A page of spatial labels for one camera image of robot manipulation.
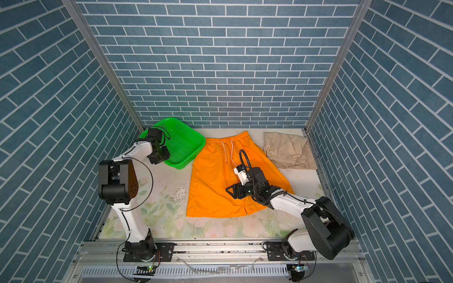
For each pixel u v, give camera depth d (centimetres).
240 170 78
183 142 113
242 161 75
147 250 66
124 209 52
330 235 43
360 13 72
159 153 84
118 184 53
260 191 68
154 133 83
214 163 103
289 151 106
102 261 74
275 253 73
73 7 70
